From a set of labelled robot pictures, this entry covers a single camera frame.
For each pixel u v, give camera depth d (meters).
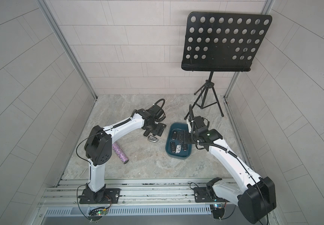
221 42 0.66
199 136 0.57
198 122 0.60
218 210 0.69
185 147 0.87
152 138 0.91
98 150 0.49
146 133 0.94
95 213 0.66
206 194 0.71
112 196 0.71
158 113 0.72
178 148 0.87
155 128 0.79
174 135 0.94
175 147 0.87
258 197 0.37
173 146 0.89
